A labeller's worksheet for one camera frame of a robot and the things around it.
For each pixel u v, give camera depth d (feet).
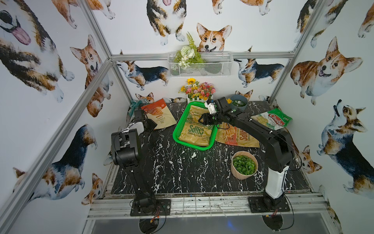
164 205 2.42
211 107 2.68
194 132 3.21
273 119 3.61
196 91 3.50
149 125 3.11
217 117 2.50
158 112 3.81
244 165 2.51
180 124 3.27
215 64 3.04
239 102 3.72
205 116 2.61
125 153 1.78
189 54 2.56
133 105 3.95
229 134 3.29
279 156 1.65
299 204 2.49
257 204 2.41
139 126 2.36
